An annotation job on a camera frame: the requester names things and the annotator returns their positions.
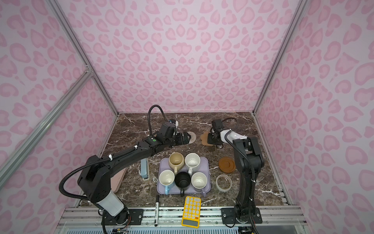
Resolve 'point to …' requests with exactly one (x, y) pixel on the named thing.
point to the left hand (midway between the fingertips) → (187, 135)
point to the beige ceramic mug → (176, 161)
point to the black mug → (183, 181)
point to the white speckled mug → (192, 161)
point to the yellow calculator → (192, 212)
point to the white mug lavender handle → (199, 181)
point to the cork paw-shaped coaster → (204, 138)
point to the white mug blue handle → (166, 178)
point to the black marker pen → (156, 212)
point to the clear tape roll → (223, 183)
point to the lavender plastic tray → (163, 164)
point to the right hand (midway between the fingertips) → (211, 139)
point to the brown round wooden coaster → (227, 165)
